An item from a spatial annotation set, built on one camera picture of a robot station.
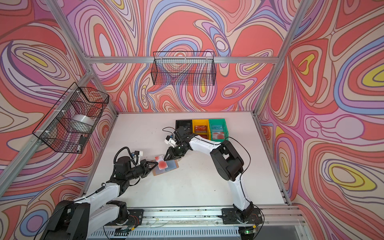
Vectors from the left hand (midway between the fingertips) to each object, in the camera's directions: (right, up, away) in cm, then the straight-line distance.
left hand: (159, 163), depth 83 cm
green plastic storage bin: (+38, +19, +24) cm, 49 cm away
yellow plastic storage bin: (+26, +20, +25) cm, 41 cm away
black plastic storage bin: (+15, +22, +28) cm, 39 cm away
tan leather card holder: (+6, -3, +8) cm, 10 cm away
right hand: (+5, 0, +4) cm, 6 cm away
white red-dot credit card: (+1, 0, +2) cm, 3 cm away
